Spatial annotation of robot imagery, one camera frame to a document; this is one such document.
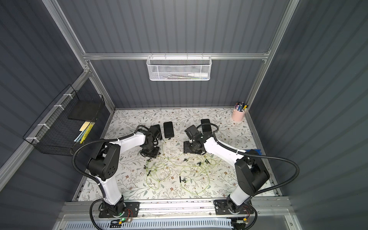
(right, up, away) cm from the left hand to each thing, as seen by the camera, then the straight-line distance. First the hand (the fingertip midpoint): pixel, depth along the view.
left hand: (155, 157), depth 92 cm
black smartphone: (+7, +17, +13) cm, 22 cm away
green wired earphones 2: (+3, -6, -5) cm, 8 cm away
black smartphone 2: (+35, +18, +12) cm, 41 cm away
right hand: (+22, +6, -5) cm, 24 cm away
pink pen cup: (+59, +29, +13) cm, 67 cm away
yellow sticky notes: (-34, +21, -16) cm, 43 cm away
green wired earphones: (+25, -9, -7) cm, 28 cm away
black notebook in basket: (-38, +30, -10) cm, 49 cm away
